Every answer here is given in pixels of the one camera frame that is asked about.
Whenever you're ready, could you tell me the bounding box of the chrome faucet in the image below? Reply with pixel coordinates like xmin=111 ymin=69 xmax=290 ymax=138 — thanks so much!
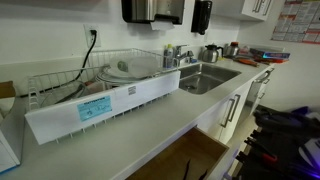
xmin=172 ymin=44 xmax=195 ymax=68

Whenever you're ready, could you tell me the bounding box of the flat red box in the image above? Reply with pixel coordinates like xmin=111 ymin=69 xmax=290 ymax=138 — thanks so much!
xmin=253 ymin=56 xmax=289 ymax=65

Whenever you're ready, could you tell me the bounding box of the black robot cart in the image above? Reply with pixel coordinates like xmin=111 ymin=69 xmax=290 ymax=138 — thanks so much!
xmin=233 ymin=129 xmax=320 ymax=180

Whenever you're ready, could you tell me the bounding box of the white wire dish rack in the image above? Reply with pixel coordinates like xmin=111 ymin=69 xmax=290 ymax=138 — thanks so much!
xmin=26 ymin=47 xmax=181 ymax=145

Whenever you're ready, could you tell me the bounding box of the black wall soap dispenser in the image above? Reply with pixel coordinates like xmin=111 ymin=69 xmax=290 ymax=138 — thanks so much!
xmin=190 ymin=0 xmax=214 ymax=36

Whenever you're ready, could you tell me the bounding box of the orange handled tool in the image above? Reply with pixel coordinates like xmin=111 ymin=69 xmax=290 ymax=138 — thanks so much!
xmin=233 ymin=57 xmax=261 ymax=68

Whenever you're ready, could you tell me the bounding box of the stainless steel sink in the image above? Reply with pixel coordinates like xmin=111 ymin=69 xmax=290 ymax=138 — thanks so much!
xmin=178 ymin=62 xmax=243 ymax=96

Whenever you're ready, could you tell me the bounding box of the steel wall cabinet handle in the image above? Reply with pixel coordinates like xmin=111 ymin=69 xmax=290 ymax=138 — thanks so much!
xmin=252 ymin=0 xmax=263 ymax=14
xmin=262 ymin=0 xmax=273 ymax=17

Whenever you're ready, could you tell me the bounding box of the black power cable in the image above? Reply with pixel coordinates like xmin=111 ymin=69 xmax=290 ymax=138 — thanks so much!
xmin=49 ymin=29 xmax=99 ymax=104

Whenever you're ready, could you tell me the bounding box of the red and white wall poster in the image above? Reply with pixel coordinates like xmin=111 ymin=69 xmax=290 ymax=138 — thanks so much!
xmin=270 ymin=0 xmax=320 ymax=45

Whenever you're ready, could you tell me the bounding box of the steel bar handle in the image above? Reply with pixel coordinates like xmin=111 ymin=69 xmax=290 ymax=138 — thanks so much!
xmin=254 ymin=67 xmax=276 ymax=84

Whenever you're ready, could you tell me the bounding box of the wooden drawer with white face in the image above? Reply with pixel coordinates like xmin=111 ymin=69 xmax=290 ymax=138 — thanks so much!
xmin=125 ymin=125 xmax=231 ymax=180

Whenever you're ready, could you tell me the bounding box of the white counter cabinet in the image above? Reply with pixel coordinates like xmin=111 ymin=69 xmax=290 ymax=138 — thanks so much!
xmin=194 ymin=63 xmax=278 ymax=146

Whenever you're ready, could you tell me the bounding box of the steel carafe with red lid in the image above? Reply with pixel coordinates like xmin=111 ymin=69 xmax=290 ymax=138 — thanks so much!
xmin=223 ymin=41 xmax=241 ymax=58

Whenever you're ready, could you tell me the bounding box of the white paper towel sheet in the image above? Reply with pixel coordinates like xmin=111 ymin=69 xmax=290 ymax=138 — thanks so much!
xmin=149 ymin=19 xmax=175 ymax=32

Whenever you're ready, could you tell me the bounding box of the flat blue box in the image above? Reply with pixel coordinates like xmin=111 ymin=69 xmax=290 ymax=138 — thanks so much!
xmin=249 ymin=47 xmax=292 ymax=62

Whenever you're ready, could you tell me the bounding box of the white wall outlet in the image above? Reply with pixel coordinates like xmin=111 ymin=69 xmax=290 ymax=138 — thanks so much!
xmin=83 ymin=23 xmax=102 ymax=49

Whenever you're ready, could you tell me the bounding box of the soap bottle with yellow cap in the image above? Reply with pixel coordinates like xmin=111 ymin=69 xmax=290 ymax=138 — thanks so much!
xmin=162 ymin=43 xmax=175 ymax=70

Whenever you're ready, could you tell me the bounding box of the stack of white plates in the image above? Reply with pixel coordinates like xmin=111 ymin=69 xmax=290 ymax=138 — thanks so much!
xmin=95 ymin=64 xmax=151 ymax=88

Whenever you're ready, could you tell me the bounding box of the clear plastic bottle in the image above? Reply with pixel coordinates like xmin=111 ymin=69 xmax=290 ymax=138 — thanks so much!
xmin=116 ymin=55 xmax=160 ymax=80

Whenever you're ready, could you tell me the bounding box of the steel paper towel dispenser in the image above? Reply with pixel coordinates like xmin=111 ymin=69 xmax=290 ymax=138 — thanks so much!
xmin=120 ymin=0 xmax=186 ymax=26

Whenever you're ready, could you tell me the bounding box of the steel kettle black handle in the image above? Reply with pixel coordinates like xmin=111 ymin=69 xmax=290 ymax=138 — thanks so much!
xmin=200 ymin=43 xmax=225 ymax=64

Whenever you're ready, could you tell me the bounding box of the steel cabinet door handle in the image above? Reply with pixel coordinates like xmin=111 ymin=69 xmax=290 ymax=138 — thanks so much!
xmin=228 ymin=93 xmax=242 ymax=123
xmin=219 ymin=97 xmax=236 ymax=129

